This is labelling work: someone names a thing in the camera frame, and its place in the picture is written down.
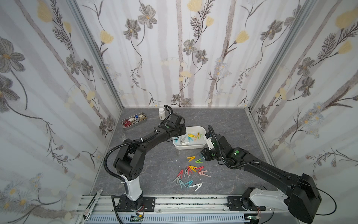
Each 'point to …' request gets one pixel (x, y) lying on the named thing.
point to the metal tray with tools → (129, 122)
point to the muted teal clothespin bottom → (181, 183)
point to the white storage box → (199, 143)
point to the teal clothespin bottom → (190, 182)
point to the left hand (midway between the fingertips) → (187, 129)
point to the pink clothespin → (202, 173)
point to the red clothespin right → (200, 169)
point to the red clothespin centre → (188, 169)
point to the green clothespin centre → (197, 161)
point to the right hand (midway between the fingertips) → (202, 151)
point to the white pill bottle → (161, 114)
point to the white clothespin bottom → (198, 185)
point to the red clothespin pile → (181, 173)
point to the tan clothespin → (197, 135)
